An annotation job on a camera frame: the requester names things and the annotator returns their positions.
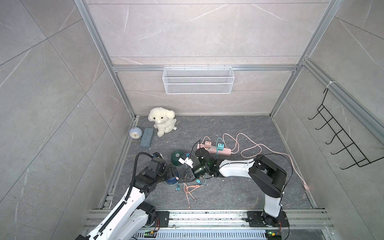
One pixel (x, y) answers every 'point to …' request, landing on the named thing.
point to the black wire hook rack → (361, 160)
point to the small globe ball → (135, 132)
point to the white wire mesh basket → (197, 80)
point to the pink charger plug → (208, 144)
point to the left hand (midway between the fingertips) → (172, 168)
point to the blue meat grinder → (172, 181)
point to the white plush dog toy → (164, 119)
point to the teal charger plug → (220, 146)
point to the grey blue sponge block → (146, 139)
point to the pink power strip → (229, 152)
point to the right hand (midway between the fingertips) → (180, 182)
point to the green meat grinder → (175, 157)
